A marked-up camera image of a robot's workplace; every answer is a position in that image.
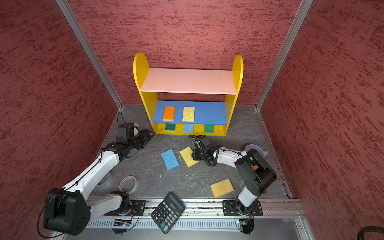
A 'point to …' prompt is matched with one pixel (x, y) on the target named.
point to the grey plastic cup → (250, 146)
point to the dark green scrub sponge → (170, 127)
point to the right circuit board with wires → (247, 225)
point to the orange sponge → (169, 113)
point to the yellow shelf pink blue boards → (188, 102)
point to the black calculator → (167, 212)
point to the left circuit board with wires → (120, 226)
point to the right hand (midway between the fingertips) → (193, 158)
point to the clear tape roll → (128, 184)
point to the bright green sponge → (209, 128)
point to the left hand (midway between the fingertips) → (153, 138)
